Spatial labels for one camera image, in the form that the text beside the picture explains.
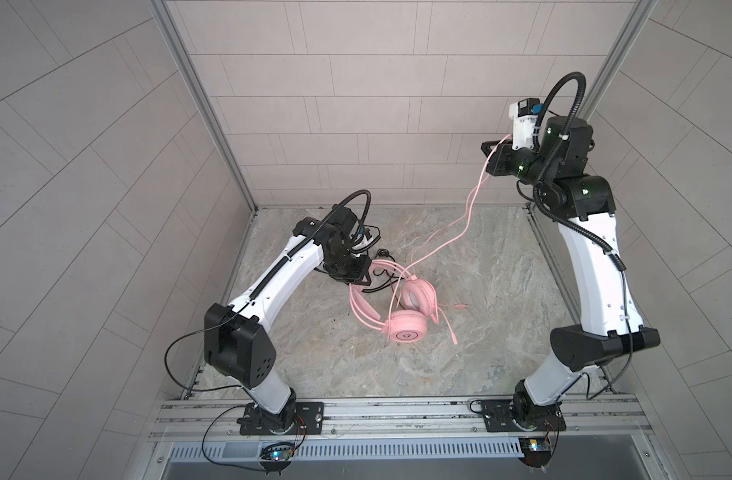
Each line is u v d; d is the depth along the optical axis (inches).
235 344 16.4
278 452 25.3
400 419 28.4
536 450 26.8
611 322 16.1
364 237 27.4
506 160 22.3
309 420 27.8
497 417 27.9
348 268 26.2
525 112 20.7
